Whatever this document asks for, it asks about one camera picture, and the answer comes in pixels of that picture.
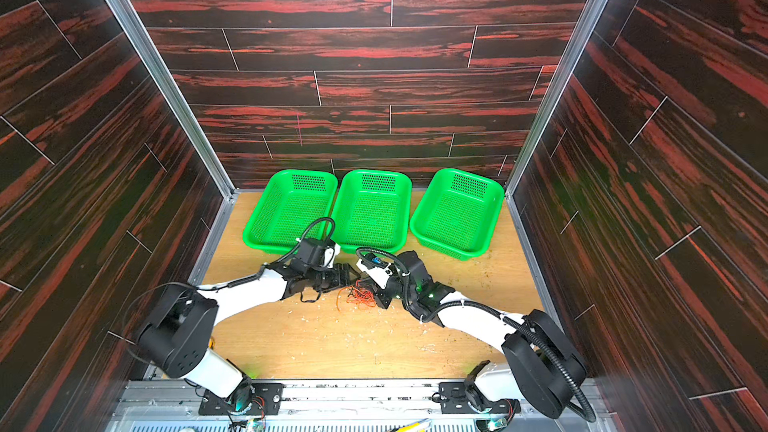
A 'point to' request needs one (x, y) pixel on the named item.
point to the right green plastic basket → (457, 214)
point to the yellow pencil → (409, 426)
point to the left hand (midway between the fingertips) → (357, 280)
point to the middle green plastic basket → (373, 210)
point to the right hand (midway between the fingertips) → (367, 276)
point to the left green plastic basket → (291, 203)
